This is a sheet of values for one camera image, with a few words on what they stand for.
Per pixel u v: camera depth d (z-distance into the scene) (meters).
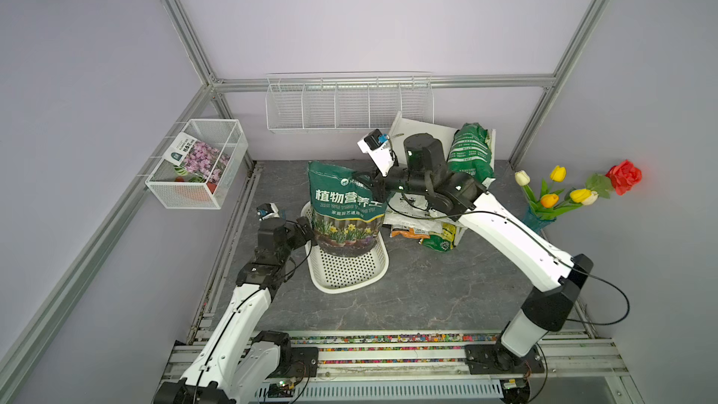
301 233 0.73
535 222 0.81
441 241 0.94
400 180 0.56
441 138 0.81
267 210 0.69
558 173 0.77
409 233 0.94
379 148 0.55
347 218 0.73
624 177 0.65
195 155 0.74
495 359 0.65
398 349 0.77
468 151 0.69
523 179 0.78
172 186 0.74
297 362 0.73
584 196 0.72
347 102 0.99
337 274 0.89
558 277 0.42
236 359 0.45
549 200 0.70
